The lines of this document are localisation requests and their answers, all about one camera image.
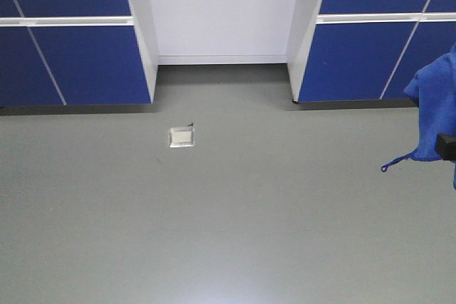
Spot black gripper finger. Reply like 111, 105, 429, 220
435, 132, 456, 162

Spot blue cloth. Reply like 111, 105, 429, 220
380, 42, 456, 191

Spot metal floor socket box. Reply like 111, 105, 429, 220
167, 122, 197, 150

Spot dark top bench, blue cabinets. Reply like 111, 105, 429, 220
0, 0, 456, 108

